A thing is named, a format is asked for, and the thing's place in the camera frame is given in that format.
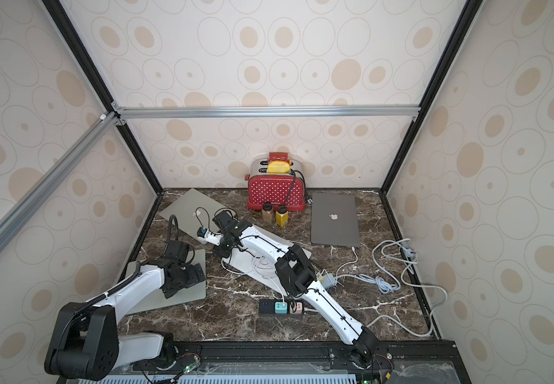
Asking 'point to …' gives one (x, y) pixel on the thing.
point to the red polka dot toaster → (278, 189)
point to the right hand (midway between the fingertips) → (213, 256)
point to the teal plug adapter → (281, 308)
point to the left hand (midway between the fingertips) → (198, 278)
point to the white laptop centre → (241, 261)
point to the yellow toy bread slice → (278, 166)
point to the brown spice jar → (267, 217)
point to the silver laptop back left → (193, 211)
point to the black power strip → (270, 307)
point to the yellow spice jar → (282, 215)
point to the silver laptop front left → (196, 291)
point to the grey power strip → (328, 280)
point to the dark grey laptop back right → (335, 221)
